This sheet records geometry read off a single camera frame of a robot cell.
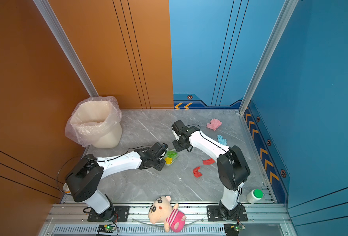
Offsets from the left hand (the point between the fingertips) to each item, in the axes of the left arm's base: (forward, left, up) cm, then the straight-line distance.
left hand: (162, 162), depth 90 cm
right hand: (+7, -9, +6) cm, 13 cm away
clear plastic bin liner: (+7, +49, +20) cm, 53 cm away
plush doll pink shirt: (-27, -3, +6) cm, 28 cm away
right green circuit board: (-33, -36, -3) cm, 49 cm away
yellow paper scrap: (0, -4, +1) cm, 4 cm away
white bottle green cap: (-20, -47, +8) cm, 52 cm away
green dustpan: (+2, -7, -1) cm, 7 cm away
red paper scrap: (+1, -29, -2) cm, 29 cm away
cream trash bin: (+12, +33, +24) cm, 42 cm away
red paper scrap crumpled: (-6, -20, -1) cm, 21 cm away
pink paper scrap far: (+30, -36, +1) cm, 47 cm away
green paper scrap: (+6, -5, 0) cm, 8 cm away
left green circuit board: (-33, +25, -4) cm, 42 cm away
